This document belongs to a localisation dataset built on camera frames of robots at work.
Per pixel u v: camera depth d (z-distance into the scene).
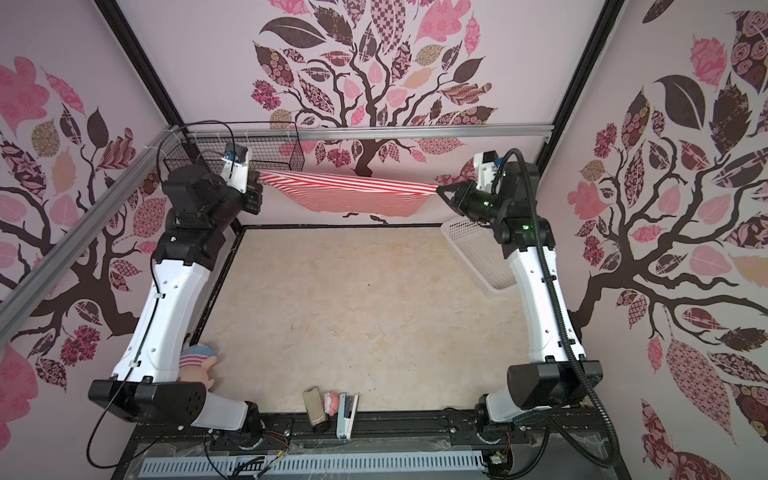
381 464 0.70
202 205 0.49
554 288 0.43
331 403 0.74
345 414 0.74
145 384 0.39
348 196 0.77
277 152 0.93
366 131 0.93
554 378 0.39
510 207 0.51
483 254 1.04
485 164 0.60
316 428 0.72
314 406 0.75
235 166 0.54
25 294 0.51
